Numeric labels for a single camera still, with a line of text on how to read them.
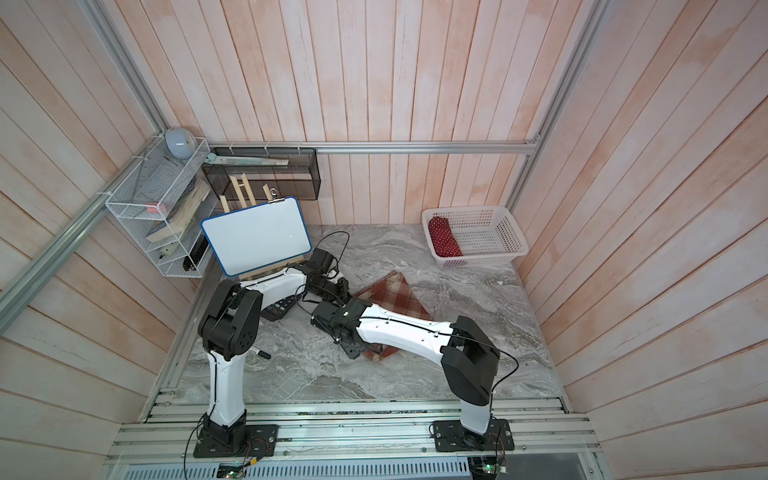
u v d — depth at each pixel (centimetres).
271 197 92
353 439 75
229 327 55
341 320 57
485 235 118
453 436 73
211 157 90
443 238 111
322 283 84
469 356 45
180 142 82
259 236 90
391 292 101
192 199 84
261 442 73
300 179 105
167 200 78
